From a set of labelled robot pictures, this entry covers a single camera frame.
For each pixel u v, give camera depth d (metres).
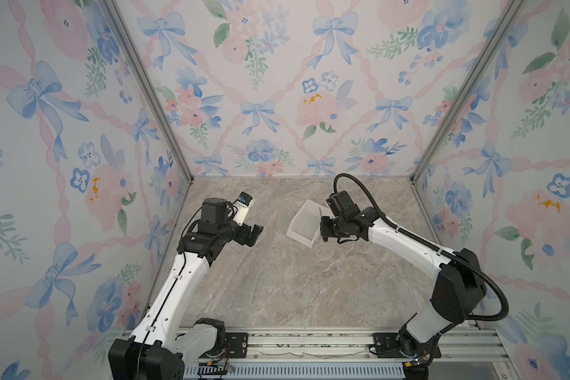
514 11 0.69
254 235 0.69
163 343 0.39
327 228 0.76
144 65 0.82
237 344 0.75
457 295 0.44
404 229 0.53
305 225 1.03
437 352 0.73
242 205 0.66
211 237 0.56
